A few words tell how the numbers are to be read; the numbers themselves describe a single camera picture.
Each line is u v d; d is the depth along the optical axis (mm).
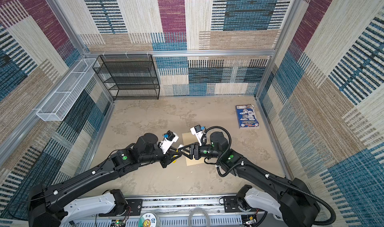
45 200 398
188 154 664
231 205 729
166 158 620
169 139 607
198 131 674
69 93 701
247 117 1049
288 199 401
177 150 685
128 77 1108
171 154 637
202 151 650
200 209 739
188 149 694
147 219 637
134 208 733
